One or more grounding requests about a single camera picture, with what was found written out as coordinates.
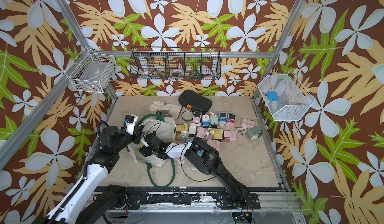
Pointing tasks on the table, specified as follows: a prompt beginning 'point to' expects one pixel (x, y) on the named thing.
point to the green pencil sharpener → (214, 119)
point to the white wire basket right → (284, 97)
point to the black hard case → (194, 101)
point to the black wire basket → (173, 63)
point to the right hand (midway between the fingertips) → (143, 143)
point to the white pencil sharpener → (192, 130)
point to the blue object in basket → (272, 96)
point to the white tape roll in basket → (177, 72)
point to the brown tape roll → (187, 115)
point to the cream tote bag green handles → (165, 129)
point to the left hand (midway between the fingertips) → (143, 123)
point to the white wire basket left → (93, 72)
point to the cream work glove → (172, 110)
